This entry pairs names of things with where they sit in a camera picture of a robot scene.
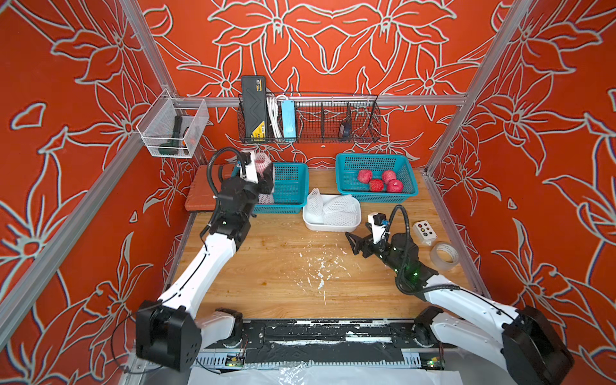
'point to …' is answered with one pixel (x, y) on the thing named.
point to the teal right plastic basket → (348, 165)
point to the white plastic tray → (315, 223)
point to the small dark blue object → (346, 129)
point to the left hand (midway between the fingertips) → (262, 161)
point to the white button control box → (424, 231)
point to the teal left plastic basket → (291, 189)
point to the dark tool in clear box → (174, 143)
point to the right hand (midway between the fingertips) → (351, 229)
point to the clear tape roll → (447, 247)
